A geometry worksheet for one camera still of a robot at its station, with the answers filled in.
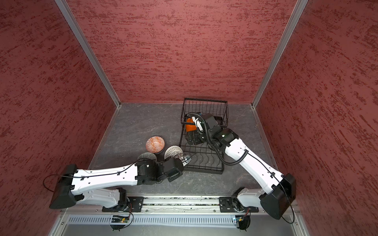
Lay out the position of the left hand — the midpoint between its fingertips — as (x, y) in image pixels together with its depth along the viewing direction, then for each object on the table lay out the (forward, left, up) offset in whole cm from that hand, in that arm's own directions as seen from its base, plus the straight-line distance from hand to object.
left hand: (176, 165), depth 75 cm
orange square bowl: (+29, -7, -6) cm, 30 cm away
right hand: (+11, -8, +9) cm, 17 cm away
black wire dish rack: (+9, -16, -13) cm, 23 cm away
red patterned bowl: (+18, +16, -11) cm, 27 cm away
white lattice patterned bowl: (+9, +2, -1) cm, 9 cm away
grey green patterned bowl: (+9, +19, -8) cm, 23 cm away
